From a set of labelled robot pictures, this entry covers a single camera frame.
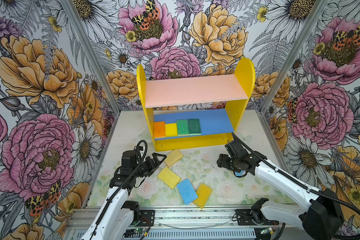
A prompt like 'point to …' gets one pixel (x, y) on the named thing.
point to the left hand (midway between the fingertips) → (163, 165)
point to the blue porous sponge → (187, 191)
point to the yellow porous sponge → (169, 177)
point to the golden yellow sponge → (203, 192)
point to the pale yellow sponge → (174, 156)
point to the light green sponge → (182, 128)
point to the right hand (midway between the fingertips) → (223, 168)
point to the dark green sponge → (194, 127)
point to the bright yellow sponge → (171, 129)
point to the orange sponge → (159, 129)
